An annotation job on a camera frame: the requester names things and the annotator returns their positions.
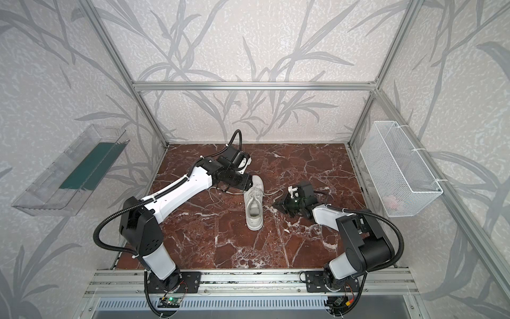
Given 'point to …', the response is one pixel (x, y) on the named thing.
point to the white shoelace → (252, 191)
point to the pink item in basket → (390, 201)
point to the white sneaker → (254, 196)
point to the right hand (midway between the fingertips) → (272, 198)
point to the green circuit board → (169, 302)
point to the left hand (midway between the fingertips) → (250, 177)
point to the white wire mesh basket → (402, 182)
